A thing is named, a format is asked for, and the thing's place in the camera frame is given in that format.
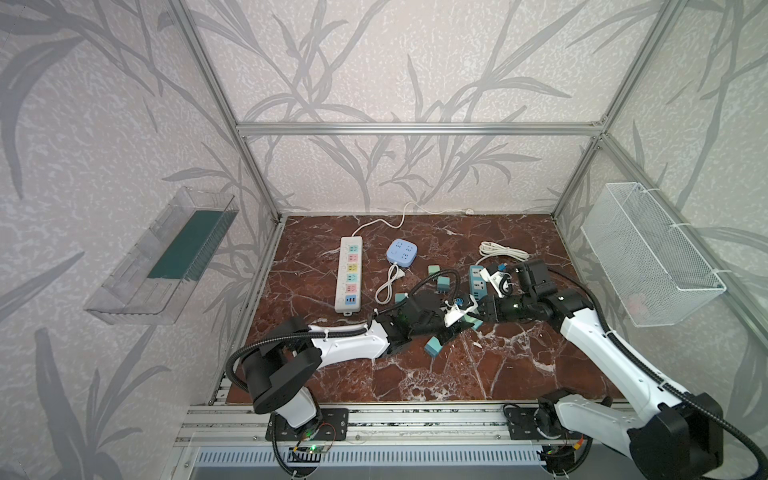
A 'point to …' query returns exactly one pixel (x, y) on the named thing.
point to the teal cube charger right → (477, 323)
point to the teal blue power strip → (477, 285)
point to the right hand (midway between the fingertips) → (471, 303)
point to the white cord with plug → (385, 294)
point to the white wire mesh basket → (654, 271)
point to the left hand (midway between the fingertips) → (471, 311)
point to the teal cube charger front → (433, 346)
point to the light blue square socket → (401, 252)
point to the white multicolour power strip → (348, 272)
